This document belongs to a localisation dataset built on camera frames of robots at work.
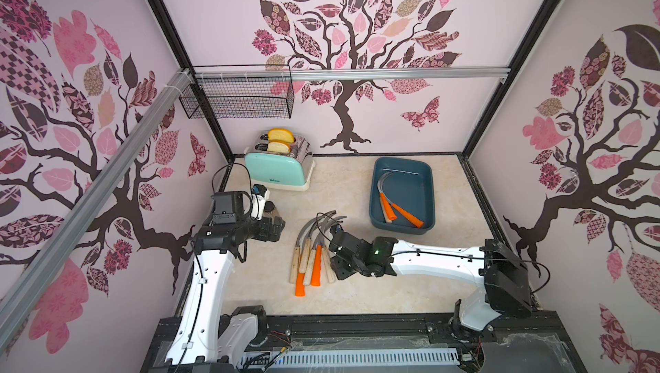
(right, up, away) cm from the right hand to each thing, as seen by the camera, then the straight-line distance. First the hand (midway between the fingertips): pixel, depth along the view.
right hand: (332, 263), depth 78 cm
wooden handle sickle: (-13, -1, +9) cm, 16 cm away
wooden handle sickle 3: (+19, +23, +28) cm, 42 cm away
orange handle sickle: (-11, -8, +3) cm, 14 cm away
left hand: (-20, +12, -3) cm, 23 cm away
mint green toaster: (-17, +30, +20) cm, 40 cm away
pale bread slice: (-21, +39, +19) cm, 49 cm away
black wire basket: (-33, +60, +16) cm, 70 cm away
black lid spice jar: (-23, +15, +14) cm, 31 cm away
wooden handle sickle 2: (-9, +3, +11) cm, 15 cm away
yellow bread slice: (-21, +44, +22) cm, 54 cm away
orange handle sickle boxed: (+33, +9, +16) cm, 38 cm away
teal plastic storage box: (+33, +23, +29) cm, 49 cm away
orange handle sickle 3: (+22, +14, +17) cm, 31 cm away
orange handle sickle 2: (-6, -3, +8) cm, 10 cm away
